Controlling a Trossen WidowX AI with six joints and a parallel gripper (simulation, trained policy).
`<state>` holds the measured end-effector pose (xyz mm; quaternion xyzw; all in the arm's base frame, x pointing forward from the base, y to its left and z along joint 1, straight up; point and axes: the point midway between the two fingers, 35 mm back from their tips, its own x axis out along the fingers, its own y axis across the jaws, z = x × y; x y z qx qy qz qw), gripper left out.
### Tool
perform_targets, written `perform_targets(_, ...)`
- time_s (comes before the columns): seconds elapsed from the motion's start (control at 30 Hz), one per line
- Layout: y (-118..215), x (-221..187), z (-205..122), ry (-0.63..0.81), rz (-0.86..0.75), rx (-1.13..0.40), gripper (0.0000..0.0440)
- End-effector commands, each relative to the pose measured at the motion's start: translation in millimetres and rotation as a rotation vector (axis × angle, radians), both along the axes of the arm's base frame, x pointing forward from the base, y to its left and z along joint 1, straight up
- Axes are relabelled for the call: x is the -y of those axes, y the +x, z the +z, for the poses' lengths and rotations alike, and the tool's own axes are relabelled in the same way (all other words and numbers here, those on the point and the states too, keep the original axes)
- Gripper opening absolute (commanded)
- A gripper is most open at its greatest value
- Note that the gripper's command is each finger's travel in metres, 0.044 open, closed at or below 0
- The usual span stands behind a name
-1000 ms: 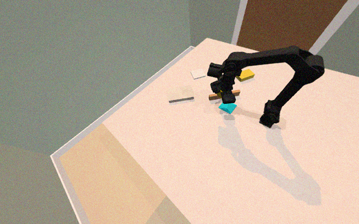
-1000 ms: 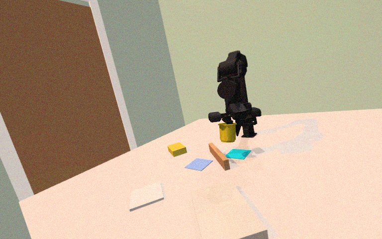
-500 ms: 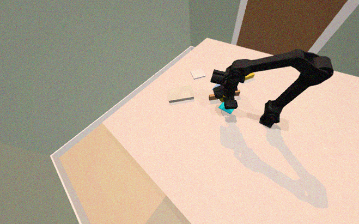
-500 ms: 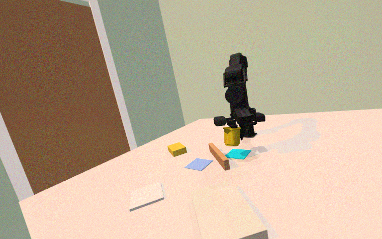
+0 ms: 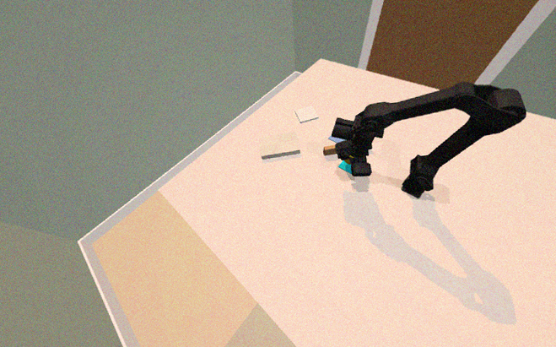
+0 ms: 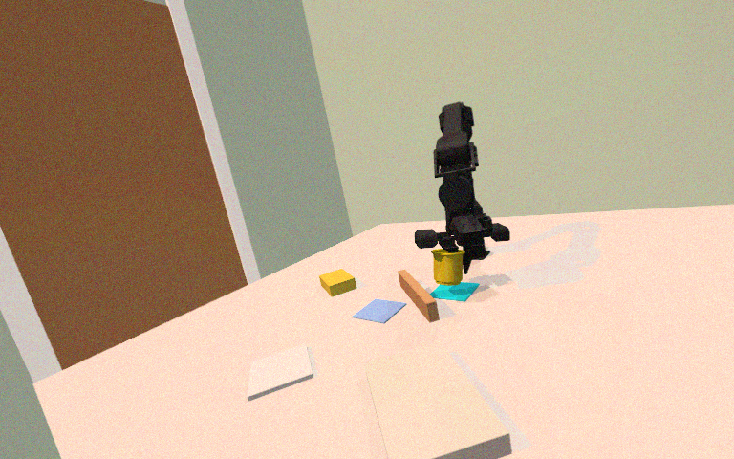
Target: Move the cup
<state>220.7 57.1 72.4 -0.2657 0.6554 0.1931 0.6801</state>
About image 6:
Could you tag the yellow block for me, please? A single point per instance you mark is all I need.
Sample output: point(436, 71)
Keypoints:
point(337, 282)

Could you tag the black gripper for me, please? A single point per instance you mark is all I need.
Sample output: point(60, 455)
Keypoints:
point(428, 238)

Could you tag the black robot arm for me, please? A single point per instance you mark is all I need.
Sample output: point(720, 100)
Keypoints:
point(455, 155)

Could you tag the beige flat box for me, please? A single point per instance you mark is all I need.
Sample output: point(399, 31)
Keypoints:
point(428, 408)

